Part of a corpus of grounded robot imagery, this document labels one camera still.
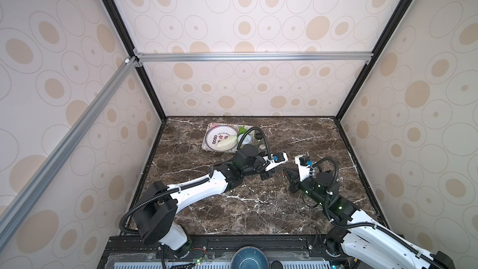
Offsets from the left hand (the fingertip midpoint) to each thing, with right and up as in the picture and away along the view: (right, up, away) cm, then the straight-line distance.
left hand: (287, 161), depth 72 cm
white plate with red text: (-33, +11, +39) cm, 52 cm away
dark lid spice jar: (-9, +8, +26) cm, 29 cm away
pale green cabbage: (-25, +5, +30) cm, 40 cm away
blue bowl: (-15, -36, -1) cm, 39 cm away
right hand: (0, -4, +5) cm, 6 cm away
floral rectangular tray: (-39, +4, +34) cm, 52 cm away
